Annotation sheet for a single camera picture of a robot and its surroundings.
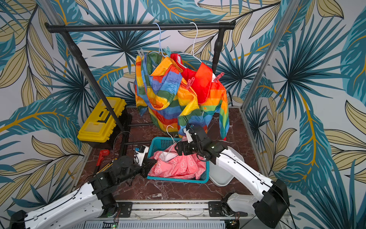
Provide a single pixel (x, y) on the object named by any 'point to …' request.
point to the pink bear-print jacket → (167, 163)
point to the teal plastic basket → (157, 143)
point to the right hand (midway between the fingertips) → (181, 146)
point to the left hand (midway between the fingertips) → (155, 163)
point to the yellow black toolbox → (109, 122)
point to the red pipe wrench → (103, 152)
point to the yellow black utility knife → (106, 166)
